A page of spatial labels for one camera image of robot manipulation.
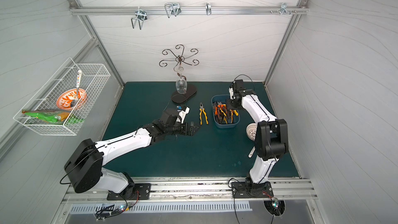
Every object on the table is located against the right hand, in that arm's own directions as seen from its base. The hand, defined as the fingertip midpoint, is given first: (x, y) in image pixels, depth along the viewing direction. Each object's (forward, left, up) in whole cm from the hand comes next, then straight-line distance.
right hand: (233, 103), depth 93 cm
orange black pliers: (+3, +9, -7) cm, 12 cm away
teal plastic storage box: (+11, +5, -8) cm, 14 cm away
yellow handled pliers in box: (-1, -1, -7) cm, 7 cm away
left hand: (-19, +22, +2) cm, 29 cm away
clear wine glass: (+8, +32, +6) cm, 34 cm away
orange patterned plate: (-19, +78, +24) cm, 83 cm away
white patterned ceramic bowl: (-12, -12, -11) cm, 20 cm away
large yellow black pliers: (+2, +20, -11) cm, 23 cm away
